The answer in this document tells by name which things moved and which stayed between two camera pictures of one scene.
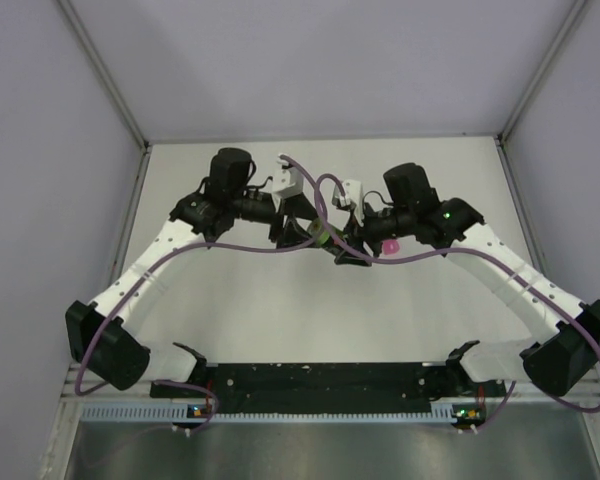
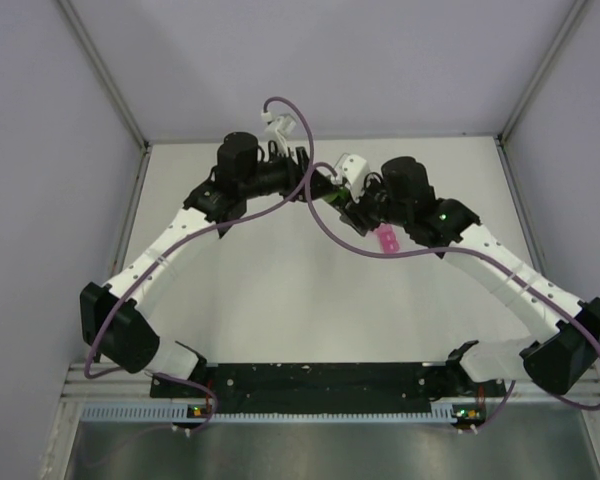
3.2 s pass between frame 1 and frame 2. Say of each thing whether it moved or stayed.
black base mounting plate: stayed
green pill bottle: moved
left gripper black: moved
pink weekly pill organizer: stayed
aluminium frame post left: stayed
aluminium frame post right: stayed
